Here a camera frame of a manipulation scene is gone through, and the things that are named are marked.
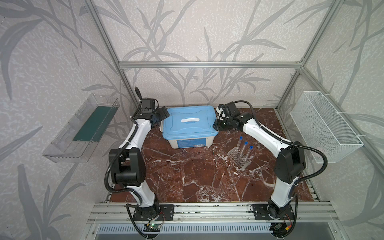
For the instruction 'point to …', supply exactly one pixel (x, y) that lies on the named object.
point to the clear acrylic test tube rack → (239, 160)
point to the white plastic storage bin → (193, 142)
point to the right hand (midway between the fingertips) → (215, 121)
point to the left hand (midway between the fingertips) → (164, 109)
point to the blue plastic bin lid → (189, 122)
